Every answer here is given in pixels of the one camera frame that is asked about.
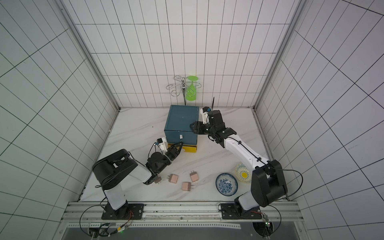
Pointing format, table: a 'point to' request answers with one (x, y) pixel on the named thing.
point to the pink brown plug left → (158, 179)
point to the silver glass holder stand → (176, 87)
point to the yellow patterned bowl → (243, 173)
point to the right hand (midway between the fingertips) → (189, 126)
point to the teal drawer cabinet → (177, 128)
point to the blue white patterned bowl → (226, 184)
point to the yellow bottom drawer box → (188, 148)
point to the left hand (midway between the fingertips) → (182, 145)
